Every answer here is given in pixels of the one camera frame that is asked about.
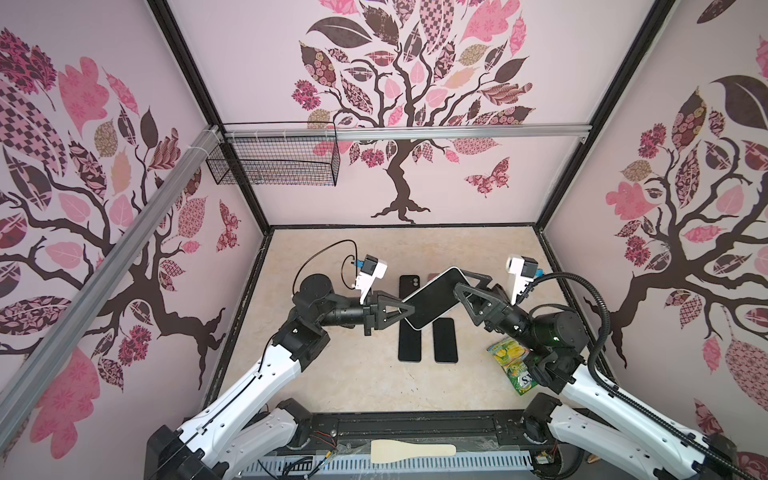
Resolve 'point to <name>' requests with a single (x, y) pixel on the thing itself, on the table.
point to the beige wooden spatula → (389, 450)
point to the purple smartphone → (445, 342)
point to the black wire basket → (279, 154)
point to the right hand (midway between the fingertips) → (461, 283)
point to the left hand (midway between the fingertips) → (413, 316)
